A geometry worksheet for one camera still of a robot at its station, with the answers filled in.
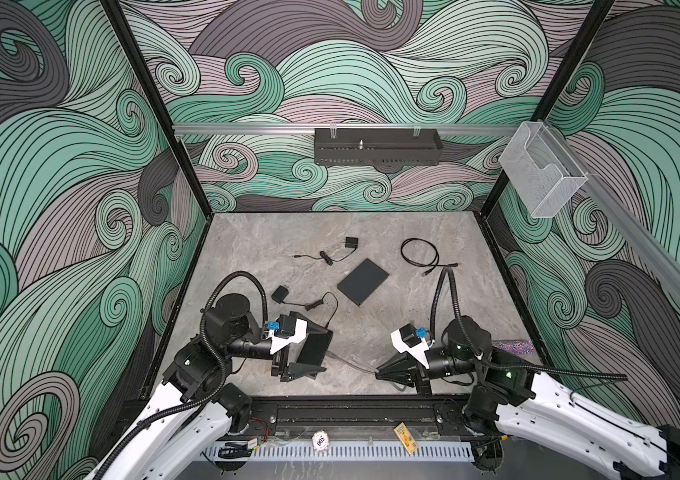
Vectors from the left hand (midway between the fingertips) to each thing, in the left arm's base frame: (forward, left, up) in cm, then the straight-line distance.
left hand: (324, 345), depth 58 cm
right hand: (-4, -11, -6) cm, 13 cm away
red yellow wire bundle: (-9, +18, -27) cm, 34 cm away
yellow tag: (-12, -20, -26) cm, 35 cm away
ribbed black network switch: (+9, +3, -26) cm, 28 cm away
